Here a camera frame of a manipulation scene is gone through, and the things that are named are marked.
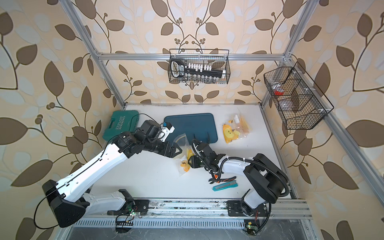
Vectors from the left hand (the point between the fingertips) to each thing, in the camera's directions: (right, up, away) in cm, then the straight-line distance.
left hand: (173, 147), depth 71 cm
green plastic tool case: (-43, +12, +34) cm, 56 cm away
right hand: (+7, -12, +17) cm, 21 cm away
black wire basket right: (+68, +22, +11) cm, 72 cm away
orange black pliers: (+26, -20, +11) cm, 35 cm away
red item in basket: (+57, +28, +11) cm, 64 cm away
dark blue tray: (+12, +9, +38) cm, 41 cm away
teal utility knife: (+27, -23, +11) cm, 38 cm away
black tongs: (+19, +1, +28) cm, 34 cm away
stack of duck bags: (+3, -9, +8) cm, 12 cm away
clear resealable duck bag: (+40, +9, +26) cm, 48 cm away
